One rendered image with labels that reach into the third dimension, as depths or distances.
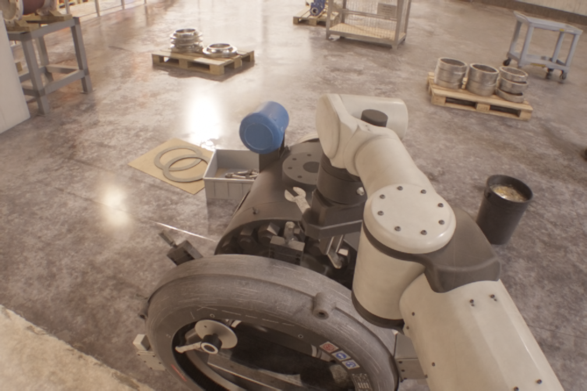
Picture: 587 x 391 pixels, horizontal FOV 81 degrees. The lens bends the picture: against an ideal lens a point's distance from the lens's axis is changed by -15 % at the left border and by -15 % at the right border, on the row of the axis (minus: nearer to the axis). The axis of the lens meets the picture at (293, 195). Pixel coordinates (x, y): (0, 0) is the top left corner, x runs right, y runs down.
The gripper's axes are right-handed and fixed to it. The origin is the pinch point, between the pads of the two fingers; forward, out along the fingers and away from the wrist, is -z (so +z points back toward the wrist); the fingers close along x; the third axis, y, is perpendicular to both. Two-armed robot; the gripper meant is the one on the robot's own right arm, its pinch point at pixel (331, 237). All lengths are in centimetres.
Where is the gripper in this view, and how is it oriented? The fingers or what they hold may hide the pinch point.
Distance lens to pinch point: 70.2
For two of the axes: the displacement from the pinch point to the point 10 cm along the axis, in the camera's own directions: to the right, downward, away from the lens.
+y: 3.6, 5.9, -7.2
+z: 1.1, -7.9, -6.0
